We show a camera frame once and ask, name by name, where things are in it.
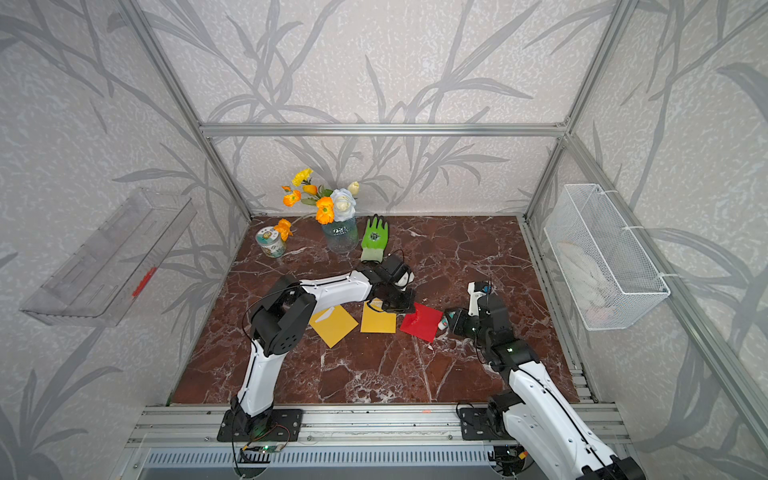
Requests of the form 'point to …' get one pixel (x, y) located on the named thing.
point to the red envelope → (424, 323)
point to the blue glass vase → (341, 236)
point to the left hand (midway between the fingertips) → (417, 310)
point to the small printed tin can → (271, 242)
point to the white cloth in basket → (587, 284)
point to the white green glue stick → (443, 324)
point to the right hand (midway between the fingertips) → (447, 310)
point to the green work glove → (375, 240)
